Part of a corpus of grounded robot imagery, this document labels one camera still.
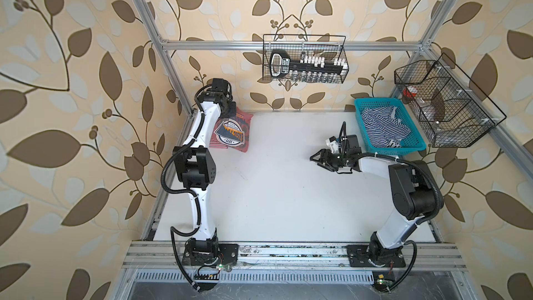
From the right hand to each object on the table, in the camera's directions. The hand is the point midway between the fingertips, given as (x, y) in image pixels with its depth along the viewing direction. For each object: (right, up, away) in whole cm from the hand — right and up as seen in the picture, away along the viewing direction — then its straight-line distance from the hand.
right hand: (314, 162), depth 93 cm
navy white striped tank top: (+40, +15, +15) cm, 45 cm away
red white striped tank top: (-45, +8, -2) cm, 46 cm away
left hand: (-39, +24, -1) cm, 46 cm away
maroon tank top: (-37, +15, +1) cm, 40 cm away
